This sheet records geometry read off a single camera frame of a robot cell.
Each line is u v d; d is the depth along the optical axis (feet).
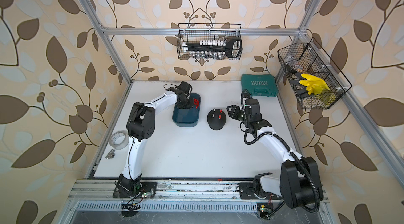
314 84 2.25
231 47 2.76
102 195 2.44
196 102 3.50
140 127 1.96
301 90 2.13
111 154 2.77
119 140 3.01
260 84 3.67
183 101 3.04
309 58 2.63
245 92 3.44
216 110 2.99
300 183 1.33
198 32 2.99
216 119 2.96
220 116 2.87
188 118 3.67
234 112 2.47
